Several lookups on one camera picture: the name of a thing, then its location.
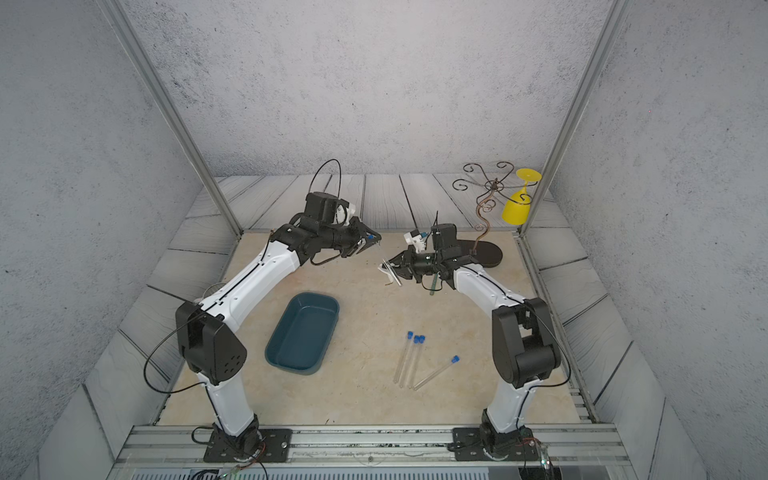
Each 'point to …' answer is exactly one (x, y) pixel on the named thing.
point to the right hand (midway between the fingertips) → (384, 266)
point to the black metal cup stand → (485, 253)
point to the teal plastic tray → (303, 334)
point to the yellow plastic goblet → (516, 209)
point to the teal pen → (434, 284)
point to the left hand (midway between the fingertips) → (386, 237)
